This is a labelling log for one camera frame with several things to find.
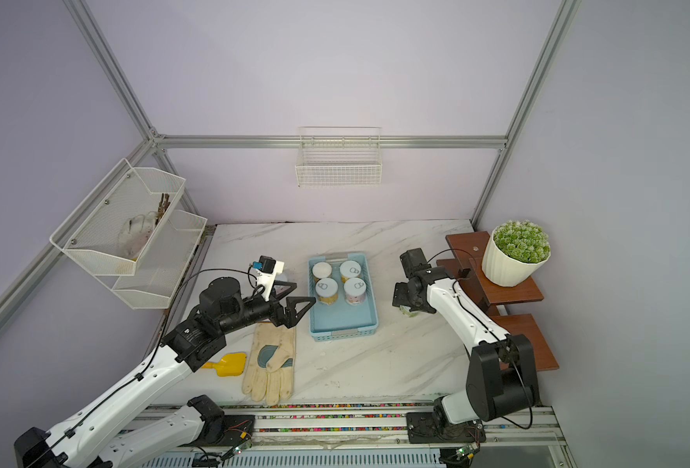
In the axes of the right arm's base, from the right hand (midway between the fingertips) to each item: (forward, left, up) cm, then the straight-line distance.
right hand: (412, 305), depth 87 cm
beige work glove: (-16, +42, -7) cm, 46 cm away
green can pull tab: (-3, +3, +3) cm, 5 cm away
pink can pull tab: (+8, +17, -4) cm, 20 cm away
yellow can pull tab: (+17, +19, -3) cm, 26 cm away
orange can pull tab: (+8, +27, -3) cm, 28 cm away
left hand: (-7, +30, +18) cm, 36 cm away
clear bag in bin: (+12, +77, +22) cm, 81 cm away
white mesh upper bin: (+14, +82, +24) cm, 87 cm away
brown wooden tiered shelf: (+3, -12, +21) cm, 25 cm away
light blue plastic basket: (+1, +22, -11) cm, 24 cm away
